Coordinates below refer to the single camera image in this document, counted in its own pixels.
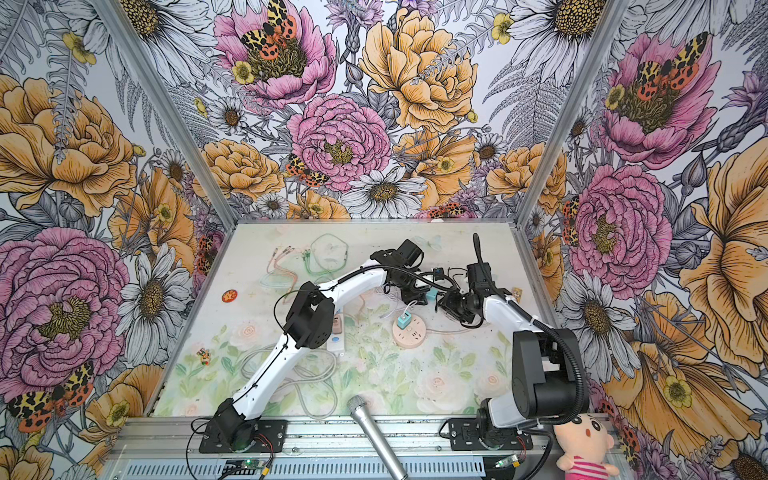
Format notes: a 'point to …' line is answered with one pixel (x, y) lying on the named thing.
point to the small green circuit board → (252, 463)
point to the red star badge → (229, 296)
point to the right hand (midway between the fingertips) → (441, 312)
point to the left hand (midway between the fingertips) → (419, 296)
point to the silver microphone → (357, 405)
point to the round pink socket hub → (413, 335)
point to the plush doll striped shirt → (585, 442)
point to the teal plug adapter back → (431, 295)
